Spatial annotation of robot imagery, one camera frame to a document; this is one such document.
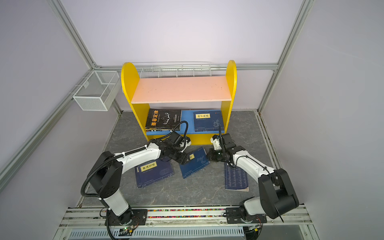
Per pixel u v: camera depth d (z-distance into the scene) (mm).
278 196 423
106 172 493
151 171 868
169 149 654
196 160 888
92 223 739
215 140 819
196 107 1248
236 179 850
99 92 1006
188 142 826
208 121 916
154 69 939
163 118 915
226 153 663
